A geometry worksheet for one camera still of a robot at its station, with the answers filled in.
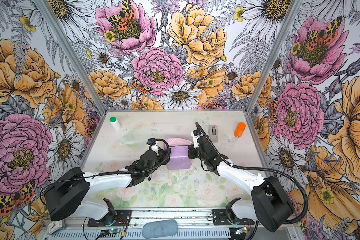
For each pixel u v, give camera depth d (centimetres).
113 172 56
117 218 73
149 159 64
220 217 73
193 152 77
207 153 65
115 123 105
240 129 102
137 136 107
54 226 70
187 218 76
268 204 42
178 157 82
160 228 69
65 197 43
